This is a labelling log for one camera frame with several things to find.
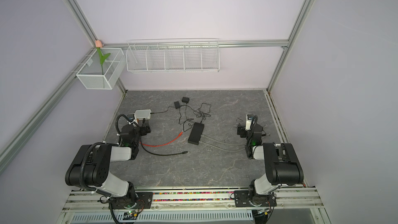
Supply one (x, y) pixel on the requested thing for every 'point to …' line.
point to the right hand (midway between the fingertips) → (248, 124)
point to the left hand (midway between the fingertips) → (141, 122)
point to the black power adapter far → (185, 99)
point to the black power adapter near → (177, 104)
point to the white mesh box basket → (89, 73)
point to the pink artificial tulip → (102, 58)
